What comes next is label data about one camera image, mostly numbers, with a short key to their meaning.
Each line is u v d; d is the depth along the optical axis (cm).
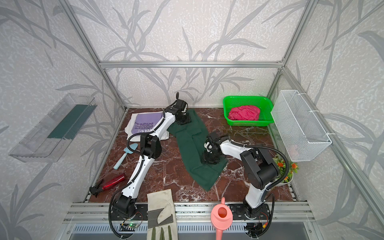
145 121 106
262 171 47
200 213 75
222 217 63
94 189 80
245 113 112
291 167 70
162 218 71
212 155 79
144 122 106
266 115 114
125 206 64
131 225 70
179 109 90
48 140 64
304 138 60
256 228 73
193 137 102
